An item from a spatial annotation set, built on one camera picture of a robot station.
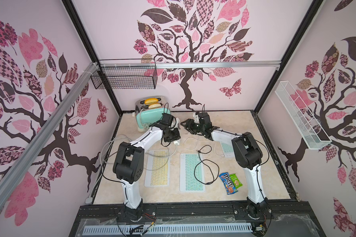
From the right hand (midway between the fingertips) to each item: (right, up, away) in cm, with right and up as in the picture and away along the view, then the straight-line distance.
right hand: (181, 126), depth 97 cm
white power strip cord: (-51, -20, -6) cm, 55 cm away
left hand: (-2, -9, -4) cm, 10 cm away
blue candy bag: (+27, -32, -16) cm, 45 cm away
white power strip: (-3, +1, -2) cm, 3 cm away
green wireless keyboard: (+7, -29, -9) cm, 31 cm away
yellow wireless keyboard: (-14, -28, -9) cm, 33 cm away
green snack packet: (+32, -32, -14) cm, 47 cm away
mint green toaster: (-22, +11, +1) cm, 24 cm away
